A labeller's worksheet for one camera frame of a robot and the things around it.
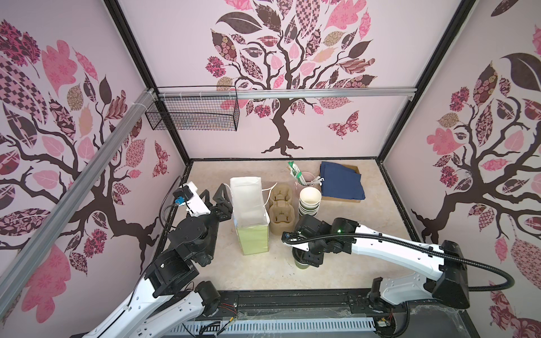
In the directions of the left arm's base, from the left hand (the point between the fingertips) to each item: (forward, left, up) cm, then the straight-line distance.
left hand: (219, 193), depth 60 cm
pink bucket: (+29, -33, -28) cm, 52 cm away
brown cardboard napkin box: (+38, -60, -33) cm, 79 cm away
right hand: (-7, -27, -25) cm, 37 cm away
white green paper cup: (-10, -27, -36) cm, 46 cm away
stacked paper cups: (+12, -31, -23) cm, 40 cm away
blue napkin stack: (+31, -51, -33) cm, 68 cm away
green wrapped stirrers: (+25, -26, -20) cm, 41 cm away
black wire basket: (+50, +21, -3) cm, 54 cm away
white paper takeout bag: (+14, -5, -36) cm, 39 cm away
